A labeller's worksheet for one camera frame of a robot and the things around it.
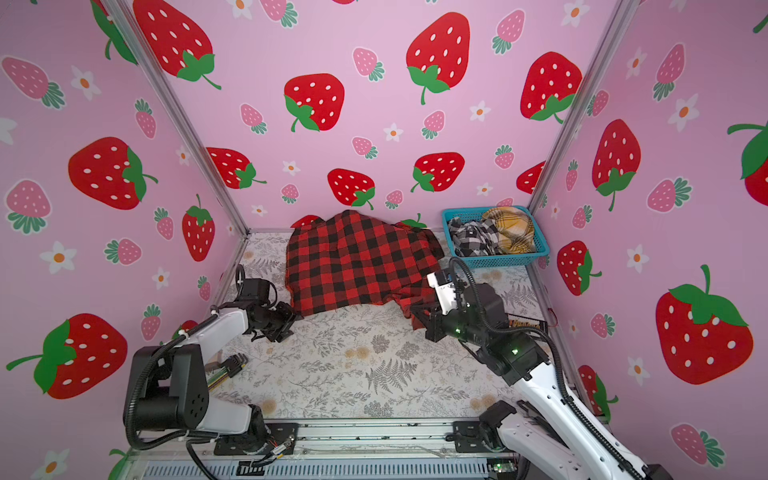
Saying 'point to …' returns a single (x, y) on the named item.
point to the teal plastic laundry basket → (476, 214)
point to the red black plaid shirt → (351, 258)
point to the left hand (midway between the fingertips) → (300, 319)
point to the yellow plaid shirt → (515, 229)
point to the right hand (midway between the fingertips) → (410, 310)
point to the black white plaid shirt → (474, 238)
